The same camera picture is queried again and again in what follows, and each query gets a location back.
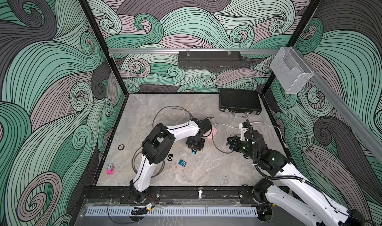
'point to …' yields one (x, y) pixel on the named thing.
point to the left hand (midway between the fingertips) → (197, 148)
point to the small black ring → (121, 147)
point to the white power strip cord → (254, 123)
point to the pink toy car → (110, 169)
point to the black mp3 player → (170, 157)
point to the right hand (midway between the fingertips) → (225, 139)
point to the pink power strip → (213, 132)
